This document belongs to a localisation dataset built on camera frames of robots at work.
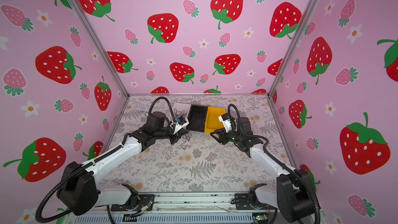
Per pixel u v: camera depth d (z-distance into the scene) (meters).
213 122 1.07
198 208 0.73
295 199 0.40
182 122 0.67
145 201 0.75
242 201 0.73
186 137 0.80
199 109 1.14
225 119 0.73
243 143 0.64
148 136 0.61
